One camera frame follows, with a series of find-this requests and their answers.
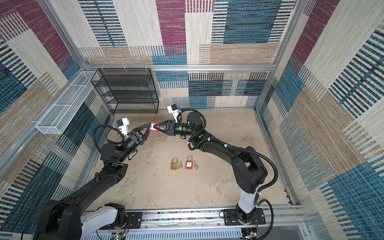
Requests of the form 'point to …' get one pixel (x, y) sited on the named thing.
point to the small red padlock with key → (154, 128)
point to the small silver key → (181, 166)
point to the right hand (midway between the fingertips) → (154, 130)
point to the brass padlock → (175, 165)
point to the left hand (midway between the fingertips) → (151, 124)
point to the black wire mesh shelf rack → (127, 90)
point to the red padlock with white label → (189, 164)
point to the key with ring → (196, 165)
